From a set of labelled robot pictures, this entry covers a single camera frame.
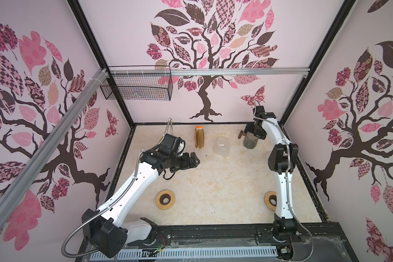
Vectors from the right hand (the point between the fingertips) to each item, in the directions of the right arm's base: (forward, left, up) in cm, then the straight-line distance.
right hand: (252, 132), depth 105 cm
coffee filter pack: (-3, +35, 0) cm, 35 cm away
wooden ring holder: (-41, +54, -8) cm, 68 cm away
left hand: (-32, +39, +13) cm, 52 cm away
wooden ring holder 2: (-41, 0, -6) cm, 41 cm away
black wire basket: (+17, +71, +27) cm, 78 cm away
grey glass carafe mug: (-4, +1, -5) cm, 7 cm away
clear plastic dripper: (-7, +21, -5) cm, 23 cm away
